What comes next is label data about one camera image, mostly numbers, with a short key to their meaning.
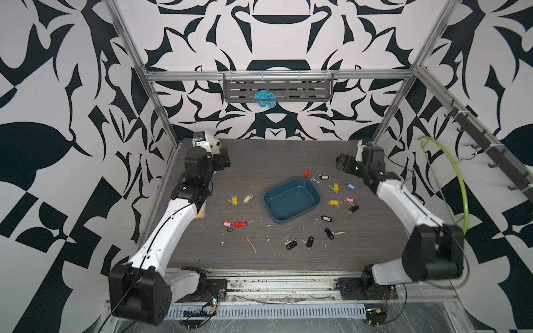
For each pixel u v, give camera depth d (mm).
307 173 1079
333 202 966
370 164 662
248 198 973
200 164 548
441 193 749
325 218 915
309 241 852
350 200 991
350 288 725
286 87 941
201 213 910
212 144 964
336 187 1020
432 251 428
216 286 751
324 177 1051
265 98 914
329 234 876
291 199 991
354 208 942
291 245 851
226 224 892
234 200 966
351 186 1020
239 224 892
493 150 593
